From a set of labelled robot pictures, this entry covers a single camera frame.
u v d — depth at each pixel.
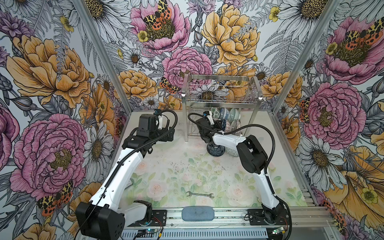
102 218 0.37
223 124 0.99
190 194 0.81
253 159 0.58
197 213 0.73
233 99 1.19
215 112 1.05
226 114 1.05
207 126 0.90
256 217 0.74
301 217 0.77
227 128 0.97
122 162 0.46
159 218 0.73
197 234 0.65
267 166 0.59
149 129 0.58
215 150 0.99
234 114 1.05
